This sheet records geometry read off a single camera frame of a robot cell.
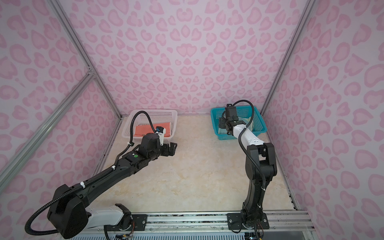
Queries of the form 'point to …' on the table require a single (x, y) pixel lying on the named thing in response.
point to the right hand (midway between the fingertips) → (225, 118)
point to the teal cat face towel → (222, 131)
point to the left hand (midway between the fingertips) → (173, 142)
